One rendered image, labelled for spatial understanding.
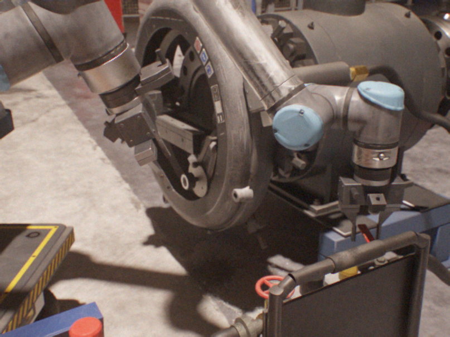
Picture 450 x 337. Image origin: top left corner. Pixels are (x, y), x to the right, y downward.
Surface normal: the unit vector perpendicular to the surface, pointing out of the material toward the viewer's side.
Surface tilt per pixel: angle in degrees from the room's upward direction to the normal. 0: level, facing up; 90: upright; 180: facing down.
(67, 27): 92
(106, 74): 96
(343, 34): 38
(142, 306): 0
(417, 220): 90
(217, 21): 93
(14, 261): 0
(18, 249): 0
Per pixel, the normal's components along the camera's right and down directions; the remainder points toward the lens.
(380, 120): -0.14, 0.37
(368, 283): 0.53, 0.32
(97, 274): 0.00, -0.93
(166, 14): -0.85, 0.20
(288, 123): -0.36, 0.41
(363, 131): -0.71, 0.27
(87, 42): 0.15, 0.47
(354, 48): 0.39, -0.39
